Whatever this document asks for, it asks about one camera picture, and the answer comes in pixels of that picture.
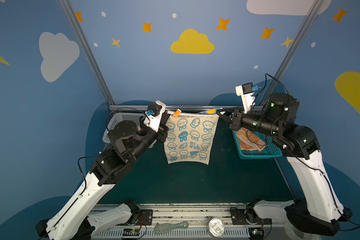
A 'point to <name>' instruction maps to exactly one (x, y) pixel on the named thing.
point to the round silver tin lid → (215, 227)
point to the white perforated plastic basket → (113, 118)
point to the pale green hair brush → (163, 228)
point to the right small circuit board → (256, 233)
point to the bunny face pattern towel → (190, 138)
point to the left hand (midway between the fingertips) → (164, 111)
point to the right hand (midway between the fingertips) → (220, 109)
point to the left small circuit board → (131, 232)
